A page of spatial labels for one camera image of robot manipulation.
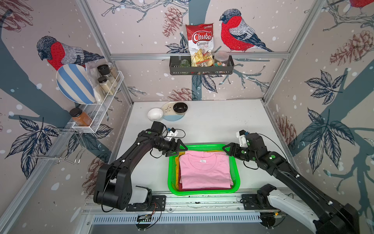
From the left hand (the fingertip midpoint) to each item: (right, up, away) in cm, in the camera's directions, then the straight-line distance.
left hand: (184, 147), depth 78 cm
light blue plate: (-14, +18, +36) cm, 42 cm away
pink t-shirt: (+12, -13, +2) cm, 18 cm away
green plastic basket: (-6, -16, -5) cm, 18 cm away
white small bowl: (-24, +18, +30) cm, 42 cm away
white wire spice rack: (-43, +18, -13) cm, 48 cm away
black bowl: (-5, +23, +33) cm, 41 cm away
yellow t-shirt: (-4, -13, +5) cm, 15 cm away
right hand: (+23, 0, 0) cm, 23 cm away
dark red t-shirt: (-1, -19, -7) cm, 20 cm away
